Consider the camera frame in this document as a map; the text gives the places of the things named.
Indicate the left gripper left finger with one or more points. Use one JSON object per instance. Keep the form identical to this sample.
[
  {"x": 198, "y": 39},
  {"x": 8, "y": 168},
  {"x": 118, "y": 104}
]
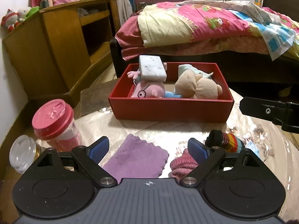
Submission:
[{"x": 88, "y": 159}]

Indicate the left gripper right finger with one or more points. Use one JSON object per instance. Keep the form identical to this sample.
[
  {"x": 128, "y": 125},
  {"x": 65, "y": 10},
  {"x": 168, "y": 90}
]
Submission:
[{"x": 207, "y": 159}]

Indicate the striped knit sock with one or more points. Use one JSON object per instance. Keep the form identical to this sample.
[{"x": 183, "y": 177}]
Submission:
[{"x": 228, "y": 141}]

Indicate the pink knit sock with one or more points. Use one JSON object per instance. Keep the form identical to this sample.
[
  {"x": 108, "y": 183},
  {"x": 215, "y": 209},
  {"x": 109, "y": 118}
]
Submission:
[{"x": 182, "y": 165}]

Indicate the purple cloth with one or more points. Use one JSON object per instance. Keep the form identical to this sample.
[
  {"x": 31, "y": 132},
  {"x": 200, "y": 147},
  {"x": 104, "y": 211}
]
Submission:
[{"x": 136, "y": 158}]

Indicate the blue face mask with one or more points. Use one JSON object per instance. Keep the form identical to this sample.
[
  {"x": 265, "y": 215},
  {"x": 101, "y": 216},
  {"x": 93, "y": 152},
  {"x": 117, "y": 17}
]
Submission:
[
  {"x": 169, "y": 94},
  {"x": 248, "y": 142}
]

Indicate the beige plush toy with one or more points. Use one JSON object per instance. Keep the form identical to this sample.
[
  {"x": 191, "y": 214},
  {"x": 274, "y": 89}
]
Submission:
[{"x": 194, "y": 86}]

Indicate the pink pig plush toy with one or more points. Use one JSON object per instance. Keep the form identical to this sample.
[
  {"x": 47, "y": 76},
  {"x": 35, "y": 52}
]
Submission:
[{"x": 146, "y": 89}]

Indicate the light blue towel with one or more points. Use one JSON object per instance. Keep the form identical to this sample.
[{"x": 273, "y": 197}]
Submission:
[{"x": 182, "y": 68}]

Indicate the red cardboard box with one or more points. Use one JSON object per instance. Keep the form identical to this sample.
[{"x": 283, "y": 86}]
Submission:
[{"x": 171, "y": 109}]

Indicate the red lidded cup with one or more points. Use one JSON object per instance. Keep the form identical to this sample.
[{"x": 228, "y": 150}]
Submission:
[{"x": 54, "y": 123}]

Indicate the glass jar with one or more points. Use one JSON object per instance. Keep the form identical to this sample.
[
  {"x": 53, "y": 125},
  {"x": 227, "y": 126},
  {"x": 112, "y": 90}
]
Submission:
[{"x": 23, "y": 152}]

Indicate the floral pink quilt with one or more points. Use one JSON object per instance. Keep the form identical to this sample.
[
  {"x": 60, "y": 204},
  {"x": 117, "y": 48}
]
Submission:
[{"x": 201, "y": 27}]

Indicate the wooden cabinet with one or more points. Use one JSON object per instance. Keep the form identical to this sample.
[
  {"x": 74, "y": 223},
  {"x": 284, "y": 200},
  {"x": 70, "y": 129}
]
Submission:
[{"x": 61, "y": 50}]

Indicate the yellow carton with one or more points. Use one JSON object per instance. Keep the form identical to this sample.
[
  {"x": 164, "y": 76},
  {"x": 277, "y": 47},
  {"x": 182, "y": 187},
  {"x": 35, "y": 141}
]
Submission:
[{"x": 258, "y": 2}]

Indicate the red santa plush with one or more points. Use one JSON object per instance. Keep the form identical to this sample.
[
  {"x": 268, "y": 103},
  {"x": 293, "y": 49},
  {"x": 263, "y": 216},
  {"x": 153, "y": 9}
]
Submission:
[{"x": 10, "y": 20}]

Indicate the white kitty plush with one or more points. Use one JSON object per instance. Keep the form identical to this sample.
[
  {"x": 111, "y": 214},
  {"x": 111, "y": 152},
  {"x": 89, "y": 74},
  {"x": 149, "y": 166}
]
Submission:
[{"x": 22, "y": 14}]

